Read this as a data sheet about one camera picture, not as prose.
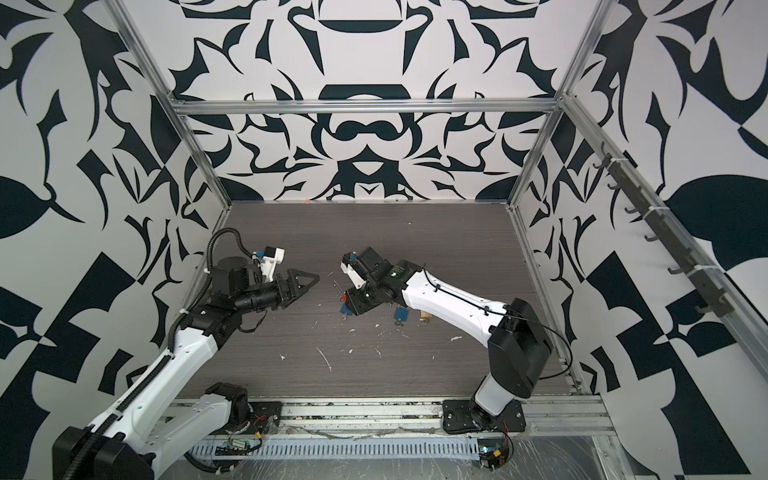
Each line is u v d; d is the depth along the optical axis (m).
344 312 0.92
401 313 0.92
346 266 0.74
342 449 0.87
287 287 0.67
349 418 0.76
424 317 0.91
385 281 0.57
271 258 0.71
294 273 0.67
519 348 0.43
